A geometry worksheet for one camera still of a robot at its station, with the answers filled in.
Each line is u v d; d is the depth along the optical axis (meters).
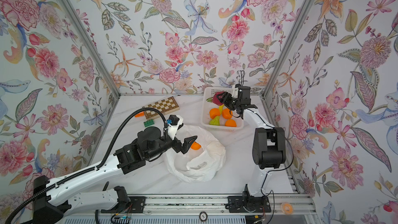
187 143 0.57
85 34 0.88
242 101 0.75
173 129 0.57
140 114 1.07
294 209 0.72
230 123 1.00
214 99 0.95
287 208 0.74
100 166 0.46
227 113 1.05
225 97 0.84
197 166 0.80
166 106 1.11
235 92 0.86
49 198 0.39
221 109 1.09
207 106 1.04
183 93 1.26
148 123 1.04
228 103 0.84
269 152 0.50
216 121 0.98
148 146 0.51
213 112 1.02
